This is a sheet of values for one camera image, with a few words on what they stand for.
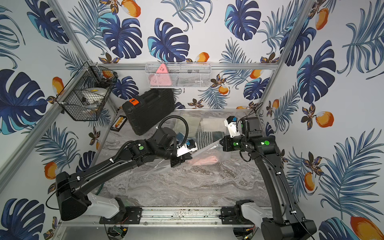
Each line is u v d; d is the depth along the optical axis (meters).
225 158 0.82
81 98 0.83
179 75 1.01
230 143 0.60
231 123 0.62
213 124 1.11
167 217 0.75
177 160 0.61
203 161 0.80
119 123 1.10
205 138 1.00
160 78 0.90
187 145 0.58
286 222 0.36
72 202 0.39
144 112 0.92
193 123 1.07
